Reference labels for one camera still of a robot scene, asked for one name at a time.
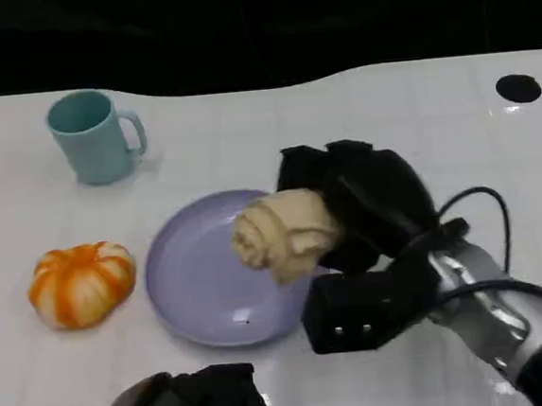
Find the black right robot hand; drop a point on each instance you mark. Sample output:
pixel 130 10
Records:
pixel 375 203

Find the lilac plate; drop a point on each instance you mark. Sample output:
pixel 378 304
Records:
pixel 197 285

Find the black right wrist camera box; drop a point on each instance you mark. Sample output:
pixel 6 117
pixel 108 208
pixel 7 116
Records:
pixel 356 309

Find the orange and white bread roll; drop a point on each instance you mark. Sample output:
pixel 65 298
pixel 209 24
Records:
pixel 83 286

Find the beige towel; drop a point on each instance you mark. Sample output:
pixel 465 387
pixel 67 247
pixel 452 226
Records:
pixel 278 235

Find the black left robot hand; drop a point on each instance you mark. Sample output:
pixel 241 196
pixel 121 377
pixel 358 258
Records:
pixel 212 403

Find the black backdrop cloth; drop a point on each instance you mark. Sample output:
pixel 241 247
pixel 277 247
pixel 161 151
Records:
pixel 255 24

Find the pale green mug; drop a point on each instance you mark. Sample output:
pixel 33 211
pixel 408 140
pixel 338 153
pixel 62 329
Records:
pixel 90 143

